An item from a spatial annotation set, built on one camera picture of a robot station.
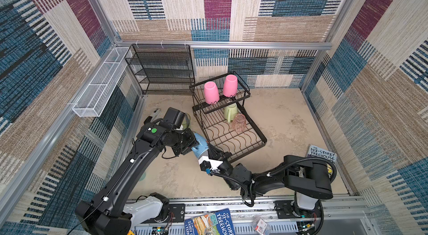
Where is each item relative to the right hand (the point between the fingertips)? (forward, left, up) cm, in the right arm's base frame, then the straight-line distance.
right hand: (212, 142), depth 75 cm
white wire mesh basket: (+11, +50, +16) cm, 53 cm away
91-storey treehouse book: (-28, -2, -16) cm, 32 cm away
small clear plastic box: (-29, -19, -17) cm, 39 cm away
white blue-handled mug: (-4, +4, +3) cm, 6 cm away
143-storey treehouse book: (+3, -54, -17) cm, 56 cm away
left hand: (-2, +5, +3) cm, 7 cm away
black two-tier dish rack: (+23, -7, -16) cm, 28 cm away
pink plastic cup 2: (+23, +1, +9) cm, 24 cm away
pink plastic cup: (+27, -9, +8) cm, 30 cm away
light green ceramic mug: (+23, -10, -8) cm, 26 cm away
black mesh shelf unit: (+55, +34, -2) cm, 64 cm away
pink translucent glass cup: (+19, -15, -13) cm, 27 cm away
